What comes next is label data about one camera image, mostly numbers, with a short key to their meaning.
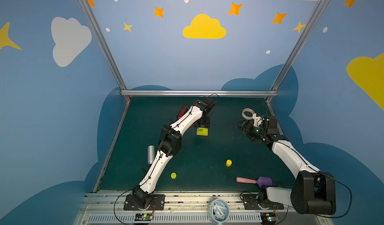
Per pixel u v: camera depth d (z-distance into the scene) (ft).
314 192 1.38
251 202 2.46
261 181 2.64
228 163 2.82
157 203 2.44
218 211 2.35
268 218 2.35
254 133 2.46
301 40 2.83
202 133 3.23
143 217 2.31
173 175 2.69
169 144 2.06
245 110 3.74
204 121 3.01
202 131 3.22
